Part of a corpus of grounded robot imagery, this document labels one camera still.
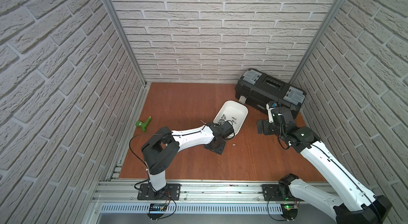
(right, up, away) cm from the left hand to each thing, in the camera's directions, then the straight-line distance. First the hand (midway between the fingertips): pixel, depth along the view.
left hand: (219, 147), depth 85 cm
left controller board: (-30, -24, -12) cm, 41 cm away
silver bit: (+11, +14, +15) cm, 23 cm away
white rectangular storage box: (+11, +18, +16) cm, 26 cm away
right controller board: (+31, -24, -16) cm, 42 cm away
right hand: (+24, +16, -8) cm, 30 cm away
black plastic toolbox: (+24, +33, +10) cm, 42 cm away
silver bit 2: (+9, +1, +3) cm, 9 cm away
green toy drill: (-47, +11, +11) cm, 50 cm away
